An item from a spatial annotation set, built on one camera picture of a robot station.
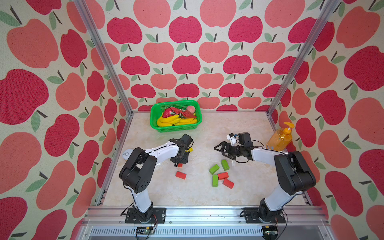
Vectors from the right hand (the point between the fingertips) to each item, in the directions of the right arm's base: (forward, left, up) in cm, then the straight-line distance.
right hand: (219, 153), depth 92 cm
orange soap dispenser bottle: (+5, -34, +12) cm, 37 cm away
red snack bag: (+28, +34, +7) cm, 45 cm away
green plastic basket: (+32, +48, +3) cm, 58 cm away
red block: (-8, +24, -4) cm, 25 cm away
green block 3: (-16, +2, -4) cm, 17 cm away
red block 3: (-13, -3, -3) cm, 14 cm away
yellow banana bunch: (+21, +35, +4) cm, 41 cm away
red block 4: (-17, -5, -3) cm, 18 cm away
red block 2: (-15, +23, -5) cm, 27 cm away
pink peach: (+36, +21, +3) cm, 42 cm away
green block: (-10, +3, -3) cm, 10 cm away
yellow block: (+3, +18, -3) cm, 19 cm away
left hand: (-7, +22, -3) cm, 23 cm away
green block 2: (-6, -4, -3) cm, 8 cm away
